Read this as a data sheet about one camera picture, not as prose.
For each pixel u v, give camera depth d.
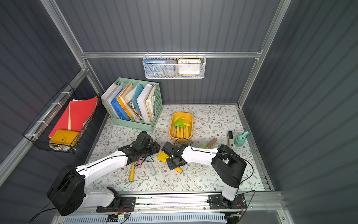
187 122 1.05
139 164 0.71
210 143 0.96
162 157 0.89
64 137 0.64
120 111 0.97
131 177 0.82
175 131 1.02
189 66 0.89
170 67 0.87
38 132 0.61
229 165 0.47
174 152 0.67
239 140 0.89
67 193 0.42
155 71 0.89
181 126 1.05
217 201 0.74
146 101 0.89
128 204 0.74
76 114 0.74
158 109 1.08
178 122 1.05
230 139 0.94
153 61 0.86
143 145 0.67
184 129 1.02
